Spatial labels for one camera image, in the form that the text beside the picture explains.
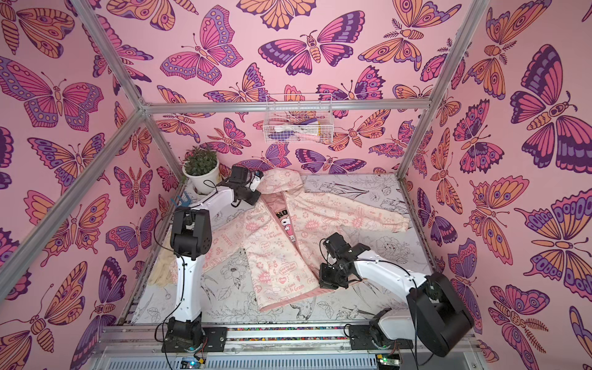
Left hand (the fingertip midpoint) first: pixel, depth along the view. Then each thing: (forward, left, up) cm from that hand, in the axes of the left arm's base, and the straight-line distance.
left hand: (258, 192), depth 109 cm
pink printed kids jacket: (-22, -11, -4) cm, 25 cm away
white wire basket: (+15, -21, +30) cm, 39 cm away
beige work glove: (-38, +33, -4) cm, 51 cm away
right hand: (-43, -27, -1) cm, 51 cm away
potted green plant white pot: (+5, +25, +12) cm, 28 cm away
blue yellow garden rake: (-2, +37, -5) cm, 37 cm away
